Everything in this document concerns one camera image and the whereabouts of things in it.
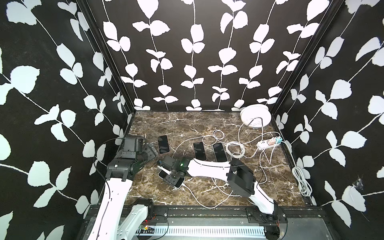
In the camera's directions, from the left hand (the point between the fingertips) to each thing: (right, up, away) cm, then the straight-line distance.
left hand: (151, 149), depth 72 cm
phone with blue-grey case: (-1, -2, +28) cm, 29 cm away
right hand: (+6, -17, +11) cm, 21 cm away
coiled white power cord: (+83, -23, +10) cm, 87 cm away
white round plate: (+62, +18, +26) cm, 70 cm away
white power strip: (+72, +1, +23) cm, 76 cm away
